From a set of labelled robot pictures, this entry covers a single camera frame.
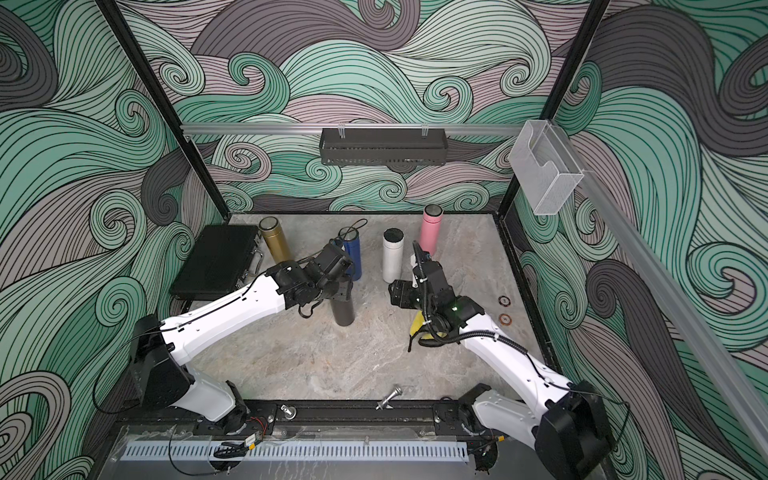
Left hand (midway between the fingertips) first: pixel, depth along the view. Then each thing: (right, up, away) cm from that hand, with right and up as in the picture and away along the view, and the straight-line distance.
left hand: (343, 281), depth 78 cm
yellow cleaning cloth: (+21, -14, +8) cm, 27 cm away
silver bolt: (+14, -28, -2) cm, 32 cm away
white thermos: (+14, +7, +11) cm, 19 cm away
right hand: (+14, -3, +2) cm, 15 cm away
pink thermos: (+26, +15, +16) cm, 34 cm away
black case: (-44, +5, +21) cm, 49 cm away
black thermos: (-1, -9, +5) cm, 10 cm away
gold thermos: (-23, +11, +14) cm, 29 cm away
